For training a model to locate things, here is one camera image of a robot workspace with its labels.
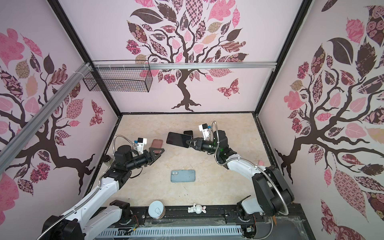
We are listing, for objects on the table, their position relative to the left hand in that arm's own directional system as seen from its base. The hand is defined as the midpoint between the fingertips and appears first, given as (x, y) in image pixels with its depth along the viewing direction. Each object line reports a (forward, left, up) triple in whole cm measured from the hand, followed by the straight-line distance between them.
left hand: (163, 154), depth 77 cm
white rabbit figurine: (-23, -19, -14) cm, 33 cm away
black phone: (+27, -12, -16) cm, 34 cm away
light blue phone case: (-5, -10, -17) cm, 21 cm away
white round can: (-24, +2, -12) cm, 26 cm away
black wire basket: (+70, +47, -1) cm, 85 cm away
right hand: (+5, -13, +5) cm, 15 cm away
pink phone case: (+18, +10, -18) cm, 28 cm away
